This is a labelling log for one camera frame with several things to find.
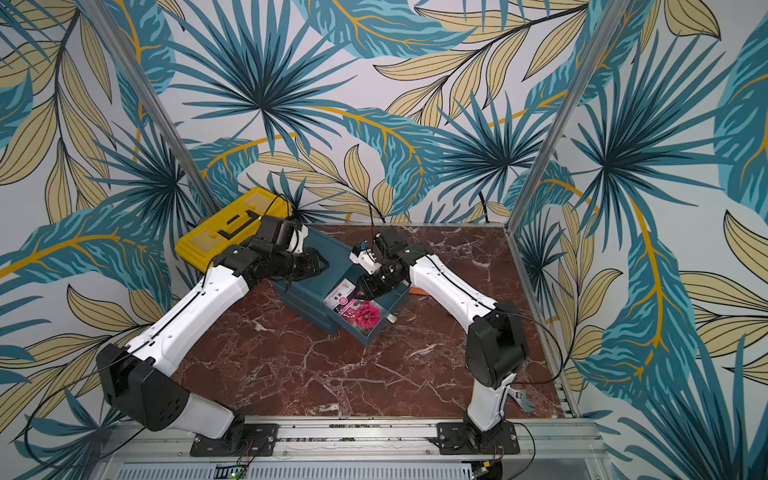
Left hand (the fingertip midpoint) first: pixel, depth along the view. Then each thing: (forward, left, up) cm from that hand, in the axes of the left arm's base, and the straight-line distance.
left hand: (323, 272), depth 78 cm
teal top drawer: (-7, -17, -4) cm, 19 cm away
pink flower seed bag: (-5, -8, -8) cm, 12 cm away
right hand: (-1, -10, -7) cm, 12 cm away
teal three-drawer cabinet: (-6, +4, -3) cm, 8 cm away
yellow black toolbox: (+21, +33, -6) cm, 39 cm away
